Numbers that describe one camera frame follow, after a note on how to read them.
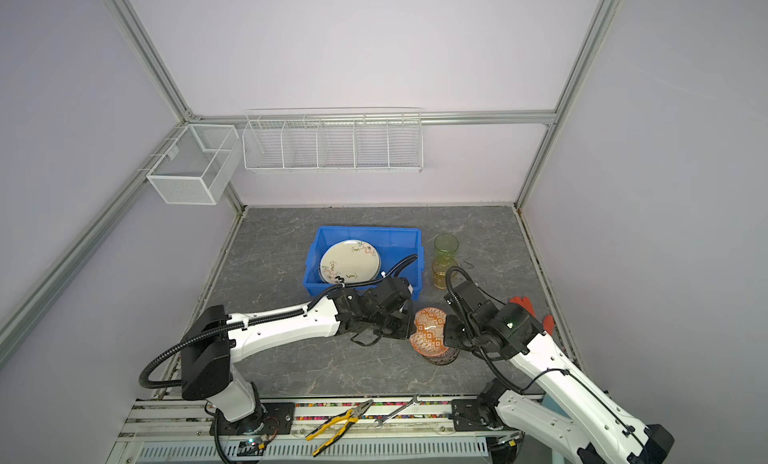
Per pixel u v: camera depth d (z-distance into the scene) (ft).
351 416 2.42
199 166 3.24
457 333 2.07
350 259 3.28
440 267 3.18
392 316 2.11
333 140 3.35
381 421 2.42
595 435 1.34
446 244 3.25
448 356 2.47
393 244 3.48
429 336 2.53
